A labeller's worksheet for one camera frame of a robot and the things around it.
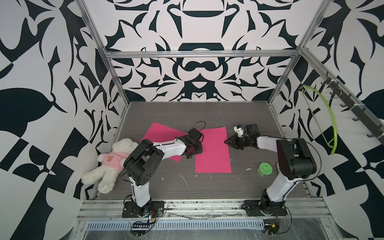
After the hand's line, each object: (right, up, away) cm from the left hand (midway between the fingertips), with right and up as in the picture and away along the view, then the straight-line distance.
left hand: (199, 147), depth 94 cm
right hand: (+16, +4, +1) cm, 17 cm away
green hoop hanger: (+58, +9, -28) cm, 65 cm away
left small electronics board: (-31, -34, -22) cm, 51 cm away
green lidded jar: (+35, -10, -11) cm, 38 cm away
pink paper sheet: (+9, -6, -3) cm, 11 cm away
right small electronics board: (+32, -33, -24) cm, 52 cm away
